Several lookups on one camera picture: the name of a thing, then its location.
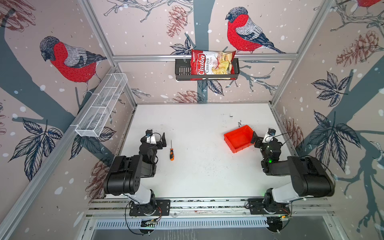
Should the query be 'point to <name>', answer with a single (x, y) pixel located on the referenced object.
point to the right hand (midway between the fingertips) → (260, 134)
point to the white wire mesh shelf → (92, 122)
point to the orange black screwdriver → (171, 154)
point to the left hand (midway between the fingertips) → (155, 133)
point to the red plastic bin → (239, 138)
